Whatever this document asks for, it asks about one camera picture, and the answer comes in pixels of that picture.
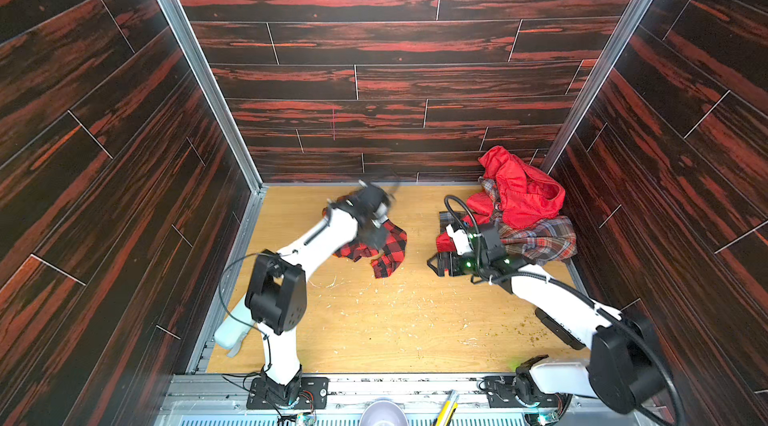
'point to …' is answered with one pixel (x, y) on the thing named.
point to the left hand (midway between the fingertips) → (375, 237)
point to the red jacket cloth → (524, 195)
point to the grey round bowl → (383, 413)
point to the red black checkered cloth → (390, 254)
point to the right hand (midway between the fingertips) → (445, 258)
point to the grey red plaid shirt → (545, 240)
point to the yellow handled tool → (449, 407)
